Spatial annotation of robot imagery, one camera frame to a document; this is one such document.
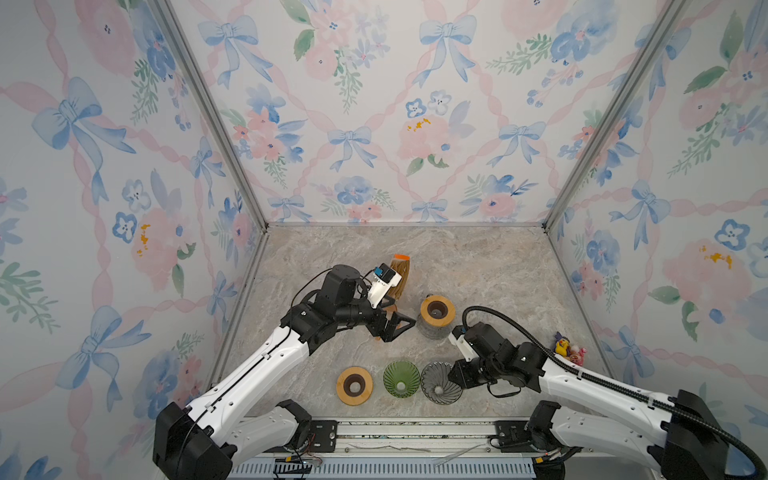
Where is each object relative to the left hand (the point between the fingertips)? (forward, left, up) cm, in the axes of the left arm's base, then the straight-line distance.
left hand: (403, 309), depth 70 cm
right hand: (-9, -12, -19) cm, 24 cm away
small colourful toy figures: (0, -47, -21) cm, 52 cm away
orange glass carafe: (-5, +3, +7) cm, 9 cm away
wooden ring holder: (-10, +13, -24) cm, 29 cm away
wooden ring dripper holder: (+4, -10, -14) cm, 18 cm away
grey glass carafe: (+3, -10, -19) cm, 22 cm away
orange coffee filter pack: (+25, -1, -16) cm, 30 cm away
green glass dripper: (-9, 0, -24) cm, 25 cm away
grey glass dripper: (-11, -9, -22) cm, 26 cm away
